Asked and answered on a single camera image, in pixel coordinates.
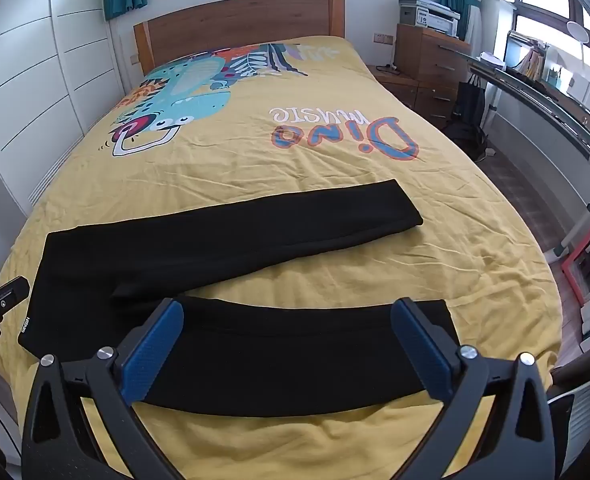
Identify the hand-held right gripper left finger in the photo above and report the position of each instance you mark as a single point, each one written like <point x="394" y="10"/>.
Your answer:
<point x="150" y="350"/>

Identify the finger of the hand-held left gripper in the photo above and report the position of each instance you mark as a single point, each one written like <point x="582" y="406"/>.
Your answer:
<point x="12" y="292"/>

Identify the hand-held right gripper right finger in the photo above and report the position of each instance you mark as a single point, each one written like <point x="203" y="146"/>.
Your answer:
<point x="420" y="355"/>

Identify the black pants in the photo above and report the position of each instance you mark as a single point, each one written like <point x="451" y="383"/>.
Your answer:
<point x="215" y="260"/>

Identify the yellow printed bed sheet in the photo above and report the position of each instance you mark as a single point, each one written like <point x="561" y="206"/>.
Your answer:
<point x="325" y="170"/>

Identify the black backpack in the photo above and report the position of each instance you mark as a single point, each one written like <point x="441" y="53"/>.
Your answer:
<point x="462" y="137"/>

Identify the white wardrobe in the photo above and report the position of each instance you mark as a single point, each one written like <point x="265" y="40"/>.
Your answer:
<point x="35" y="70"/>

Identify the wooden nightstand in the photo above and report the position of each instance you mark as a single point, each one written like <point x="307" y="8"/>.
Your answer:
<point x="397" y="85"/>

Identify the glass desk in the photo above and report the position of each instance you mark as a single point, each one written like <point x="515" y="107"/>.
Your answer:
<point x="540" y="95"/>

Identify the wooden drawer cabinet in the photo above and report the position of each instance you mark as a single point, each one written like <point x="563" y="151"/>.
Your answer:
<point x="427" y="60"/>

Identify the wooden headboard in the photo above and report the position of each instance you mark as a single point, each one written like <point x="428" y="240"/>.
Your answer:
<point x="235" y="25"/>

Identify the white printer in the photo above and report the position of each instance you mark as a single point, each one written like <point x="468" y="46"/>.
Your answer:
<point x="432" y="15"/>

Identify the white desk lamp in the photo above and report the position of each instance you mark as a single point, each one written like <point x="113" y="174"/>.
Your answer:
<point x="579" y="32"/>

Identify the red desk frame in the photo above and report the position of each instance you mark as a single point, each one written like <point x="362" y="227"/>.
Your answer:
<point x="575" y="265"/>

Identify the wall socket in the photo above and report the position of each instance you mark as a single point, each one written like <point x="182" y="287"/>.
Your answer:
<point x="383" y="38"/>

